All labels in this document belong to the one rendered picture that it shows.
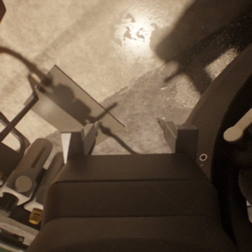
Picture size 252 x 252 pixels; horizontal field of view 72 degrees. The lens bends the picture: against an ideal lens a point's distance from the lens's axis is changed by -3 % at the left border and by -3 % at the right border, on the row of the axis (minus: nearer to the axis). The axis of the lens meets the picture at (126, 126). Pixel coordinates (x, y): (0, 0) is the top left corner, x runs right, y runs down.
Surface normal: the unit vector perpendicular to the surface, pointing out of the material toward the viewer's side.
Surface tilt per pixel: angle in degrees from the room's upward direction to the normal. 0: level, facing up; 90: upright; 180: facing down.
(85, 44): 0
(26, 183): 90
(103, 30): 0
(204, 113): 90
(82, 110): 0
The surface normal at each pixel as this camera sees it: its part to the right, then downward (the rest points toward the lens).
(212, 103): -0.68, -0.61
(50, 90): -0.11, 0.64
